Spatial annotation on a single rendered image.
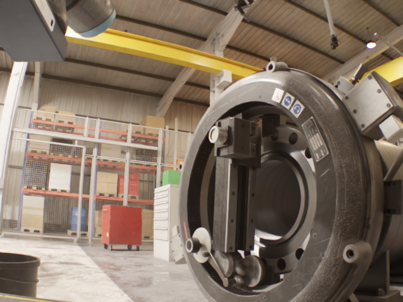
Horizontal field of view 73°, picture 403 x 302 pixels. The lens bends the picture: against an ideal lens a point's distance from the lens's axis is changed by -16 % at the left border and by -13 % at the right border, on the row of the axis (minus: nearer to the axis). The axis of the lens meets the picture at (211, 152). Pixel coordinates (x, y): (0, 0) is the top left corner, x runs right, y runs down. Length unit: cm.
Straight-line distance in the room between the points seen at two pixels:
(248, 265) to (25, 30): 84
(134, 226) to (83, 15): 548
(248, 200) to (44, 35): 70
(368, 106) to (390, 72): 1282
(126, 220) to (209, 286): 524
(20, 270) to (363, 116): 108
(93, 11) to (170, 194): 389
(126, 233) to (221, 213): 532
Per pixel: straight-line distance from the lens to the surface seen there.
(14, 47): 88
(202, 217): 110
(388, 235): 102
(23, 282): 113
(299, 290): 72
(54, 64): 1419
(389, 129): 65
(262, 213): 109
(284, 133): 94
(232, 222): 87
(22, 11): 74
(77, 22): 102
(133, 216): 621
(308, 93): 74
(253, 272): 88
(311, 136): 70
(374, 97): 67
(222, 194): 88
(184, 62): 946
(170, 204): 465
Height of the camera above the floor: 52
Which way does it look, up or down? 14 degrees up
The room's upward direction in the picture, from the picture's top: straight up
